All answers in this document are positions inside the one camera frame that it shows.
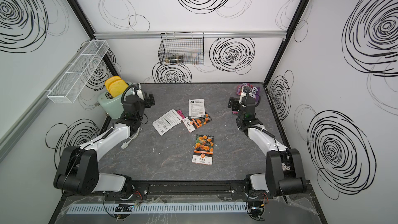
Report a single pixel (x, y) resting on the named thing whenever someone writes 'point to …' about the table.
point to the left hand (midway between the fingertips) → (143, 92)
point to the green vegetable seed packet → (167, 122)
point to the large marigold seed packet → (203, 151)
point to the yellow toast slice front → (117, 87)
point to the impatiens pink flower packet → (181, 114)
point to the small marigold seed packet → (192, 124)
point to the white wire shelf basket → (70, 84)
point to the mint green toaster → (114, 107)
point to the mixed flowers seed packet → (196, 108)
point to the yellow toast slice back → (110, 80)
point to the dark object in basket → (174, 59)
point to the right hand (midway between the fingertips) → (242, 96)
